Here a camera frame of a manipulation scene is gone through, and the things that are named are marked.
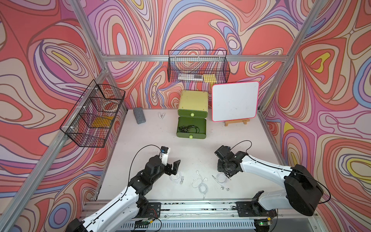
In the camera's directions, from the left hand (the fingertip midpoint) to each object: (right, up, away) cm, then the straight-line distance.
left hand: (174, 159), depth 80 cm
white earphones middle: (+16, -17, +1) cm, 23 cm away
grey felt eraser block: (-31, +26, +34) cm, 54 cm away
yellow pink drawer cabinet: (+11, +31, +11) cm, 34 cm away
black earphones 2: (+12, +18, +18) cm, 28 cm away
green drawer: (+16, +20, +17) cm, 31 cm away
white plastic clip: (-14, +25, +32) cm, 43 cm away
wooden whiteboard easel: (+47, +22, +27) cm, 58 cm away
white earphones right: (+28, -13, +4) cm, 31 cm away
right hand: (+29, -9, +6) cm, 31 cm away
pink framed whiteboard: (+42, +36, +22) cm, 59 cm away
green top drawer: (+11, +27, +11) cm, 31 cm away
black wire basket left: (-44, +20, -7) cm, 49 cm away
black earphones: (+6, +16, +16) cm, 23 cm away
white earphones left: (+1, -13, +4) cm, 13 cm away
